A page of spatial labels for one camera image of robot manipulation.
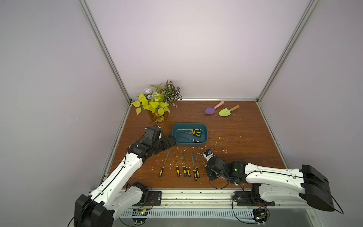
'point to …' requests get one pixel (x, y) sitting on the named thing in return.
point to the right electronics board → (260, 215)
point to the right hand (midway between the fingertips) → (205, 168)
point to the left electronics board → (139, 212)
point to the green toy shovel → (224, 111)
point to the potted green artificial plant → (156, 101)
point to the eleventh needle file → (193, 130)
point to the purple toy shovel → (211, 110)
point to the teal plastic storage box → (190, 134)
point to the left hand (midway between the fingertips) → (173, 142)
